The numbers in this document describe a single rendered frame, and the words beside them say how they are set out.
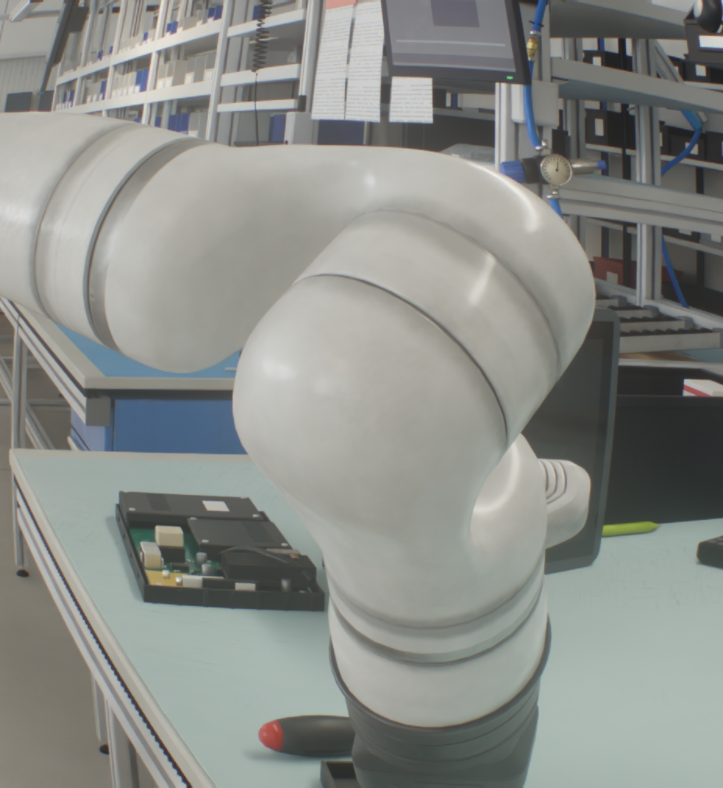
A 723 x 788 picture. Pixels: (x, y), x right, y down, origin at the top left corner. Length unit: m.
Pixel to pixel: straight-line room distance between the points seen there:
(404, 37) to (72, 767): 1.71
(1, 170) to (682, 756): 0.56
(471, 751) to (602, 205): 2.33
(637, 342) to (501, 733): 2.48
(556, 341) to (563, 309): 0.01
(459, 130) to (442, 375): 3.36
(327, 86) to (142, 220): 3.26
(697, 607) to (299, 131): 2.72
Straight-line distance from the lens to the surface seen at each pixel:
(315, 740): 0.89
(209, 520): 1.37
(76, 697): 3.92
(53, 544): 1.38
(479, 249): 0.45
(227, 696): 1.01
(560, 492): 0.62
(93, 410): 2.75
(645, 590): 1.31
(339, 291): 0.44
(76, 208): 0.50
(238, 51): 4.95
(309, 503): 0.46
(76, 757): 3.50
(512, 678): 0.58
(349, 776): 0.87
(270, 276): 0.50
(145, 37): 6.52
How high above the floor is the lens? 1.33
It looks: 9 degrees down
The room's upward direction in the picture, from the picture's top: 3 degrees clockwise
